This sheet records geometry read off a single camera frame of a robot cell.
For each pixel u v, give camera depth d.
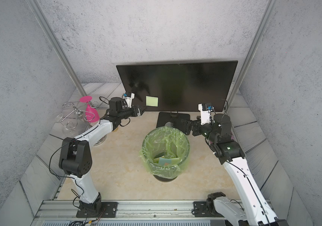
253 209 0.38
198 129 0.60
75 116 0.79
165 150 0.87
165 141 0.81
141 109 0.81
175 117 1.14
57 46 0.84
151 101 0.91
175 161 0.86
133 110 0.80
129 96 0.81
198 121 0.59
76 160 0.49
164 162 0.83
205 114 0.58
